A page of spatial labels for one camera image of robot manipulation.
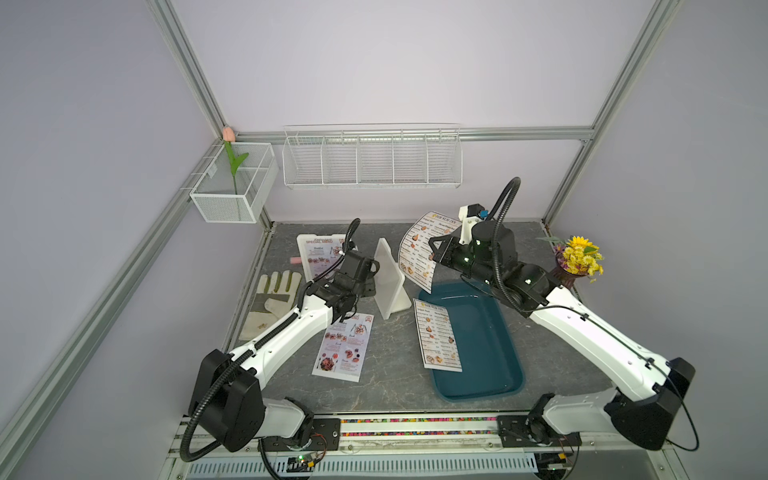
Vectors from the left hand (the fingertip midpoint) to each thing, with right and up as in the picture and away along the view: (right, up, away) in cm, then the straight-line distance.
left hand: (364, 279), depth 84 cm
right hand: (+16, +11, -15) cm, 25 cm away
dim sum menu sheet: (+15, +14, -9) cm, 22 cm away
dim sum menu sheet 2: (+21, -17, +1) cm, 27 cm away
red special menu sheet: (-7, -22, +3) cm, 23 cm away
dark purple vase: (+57, +1, 0) cm, 57 cm away
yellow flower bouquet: (+57, +7, -5) cm, 58 cm away
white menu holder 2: (+7, -3, +3) cm, 8 cm away
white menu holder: (-20, +9, +8) cm, 23 cm away
